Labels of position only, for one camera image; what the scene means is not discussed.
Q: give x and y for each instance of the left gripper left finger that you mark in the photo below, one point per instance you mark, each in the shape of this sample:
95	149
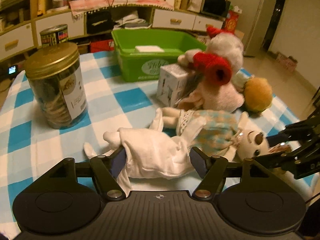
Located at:
106	170

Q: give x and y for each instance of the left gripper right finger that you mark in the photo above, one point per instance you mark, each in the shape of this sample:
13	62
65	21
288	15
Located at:
211	170

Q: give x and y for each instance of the rabbit doll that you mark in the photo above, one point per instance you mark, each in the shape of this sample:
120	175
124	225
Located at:
222	134

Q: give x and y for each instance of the white cloth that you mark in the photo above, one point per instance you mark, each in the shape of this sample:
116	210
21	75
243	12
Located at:
151	154

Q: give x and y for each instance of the hamburger plush toy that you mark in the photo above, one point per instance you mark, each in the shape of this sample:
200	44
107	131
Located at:
257	92

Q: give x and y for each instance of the white santa hat plush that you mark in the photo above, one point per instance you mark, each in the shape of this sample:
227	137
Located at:
222	58

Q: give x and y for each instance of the pink fluffy plush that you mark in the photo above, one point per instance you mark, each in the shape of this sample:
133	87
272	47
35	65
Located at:
210	97

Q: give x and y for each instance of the blue white checkered mat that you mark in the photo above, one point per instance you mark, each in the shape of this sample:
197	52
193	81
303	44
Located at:
87	158

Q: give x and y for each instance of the white cardboard box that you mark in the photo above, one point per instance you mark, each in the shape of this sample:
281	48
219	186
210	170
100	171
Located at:
174	83

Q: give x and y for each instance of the gold lid clear jar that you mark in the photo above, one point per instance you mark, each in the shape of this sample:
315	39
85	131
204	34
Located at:
55	77

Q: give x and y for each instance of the green plastic bin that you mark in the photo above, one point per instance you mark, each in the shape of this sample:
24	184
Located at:
142	52

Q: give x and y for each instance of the red box under cabinet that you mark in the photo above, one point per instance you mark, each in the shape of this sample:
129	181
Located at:
103	45

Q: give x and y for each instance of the small lit device screen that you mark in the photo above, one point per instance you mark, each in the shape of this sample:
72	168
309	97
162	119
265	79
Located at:
12	70

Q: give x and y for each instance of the printed tin can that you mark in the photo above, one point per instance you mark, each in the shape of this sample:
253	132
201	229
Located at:
54	35

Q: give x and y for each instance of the wooden tv cabinet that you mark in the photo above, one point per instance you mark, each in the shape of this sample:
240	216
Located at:
26	36

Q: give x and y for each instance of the red gift box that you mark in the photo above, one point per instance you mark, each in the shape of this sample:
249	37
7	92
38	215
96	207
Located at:
230	22

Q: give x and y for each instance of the black bag in cabinet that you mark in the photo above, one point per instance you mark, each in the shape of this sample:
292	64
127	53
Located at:
99	21

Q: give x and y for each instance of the pink table runner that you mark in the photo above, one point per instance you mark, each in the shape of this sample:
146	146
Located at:
79	7

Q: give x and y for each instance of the black microwave oven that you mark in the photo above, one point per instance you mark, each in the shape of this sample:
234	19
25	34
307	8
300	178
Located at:
217	8

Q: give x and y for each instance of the grey refrigerator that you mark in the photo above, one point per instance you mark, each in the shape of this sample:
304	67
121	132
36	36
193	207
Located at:
254	16

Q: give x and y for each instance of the wooden shelf unit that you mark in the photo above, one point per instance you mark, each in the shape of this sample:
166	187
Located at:
15	13

